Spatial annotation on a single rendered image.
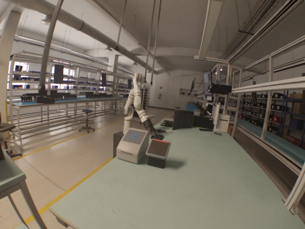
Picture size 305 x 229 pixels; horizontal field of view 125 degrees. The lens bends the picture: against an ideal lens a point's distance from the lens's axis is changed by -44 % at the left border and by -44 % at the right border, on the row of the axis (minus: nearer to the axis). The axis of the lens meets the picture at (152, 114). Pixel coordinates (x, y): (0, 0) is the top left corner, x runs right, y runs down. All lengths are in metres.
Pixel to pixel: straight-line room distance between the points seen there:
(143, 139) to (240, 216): 0.58
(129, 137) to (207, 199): 0.50
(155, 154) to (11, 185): 0.61
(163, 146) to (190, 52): 6.48
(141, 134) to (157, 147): 0.13
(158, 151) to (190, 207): 0.32
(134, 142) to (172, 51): 6.52
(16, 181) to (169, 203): 0.52
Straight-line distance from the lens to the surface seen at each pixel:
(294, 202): 0.70
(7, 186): 0.53
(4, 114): 4.33
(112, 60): 8.06
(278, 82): 0.81
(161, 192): 0.56
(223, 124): 1.78
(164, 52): 7.11
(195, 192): 0.60
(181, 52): 7.01
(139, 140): 0.74
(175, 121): 1.50
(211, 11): 0.84
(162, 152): 0.68
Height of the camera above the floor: 1.36
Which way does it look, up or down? 9 degrees down
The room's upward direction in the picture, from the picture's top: 6 degrees clockwise
